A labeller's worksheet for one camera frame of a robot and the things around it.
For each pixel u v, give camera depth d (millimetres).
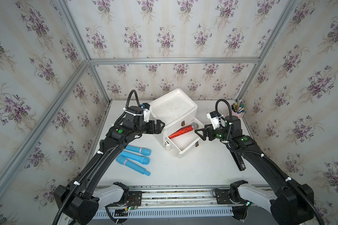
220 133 660
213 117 679
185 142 868
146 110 645
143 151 868
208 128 678
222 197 732
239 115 990
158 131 626
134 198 724
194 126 882
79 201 355
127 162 837
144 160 838
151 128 626
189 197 749
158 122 637
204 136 696
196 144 817
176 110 832
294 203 379
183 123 818
